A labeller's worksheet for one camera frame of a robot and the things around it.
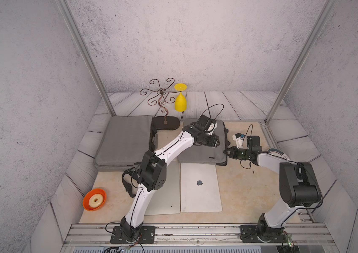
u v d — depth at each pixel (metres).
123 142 1.00
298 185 0.48
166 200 1.06
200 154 0.94
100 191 0.83
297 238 0.72
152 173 0.55
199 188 0.87
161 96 0.95
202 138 0.74
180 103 1.00
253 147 0.76
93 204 0.80
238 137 0.87
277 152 1.04
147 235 0.73
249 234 0.72
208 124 0.73
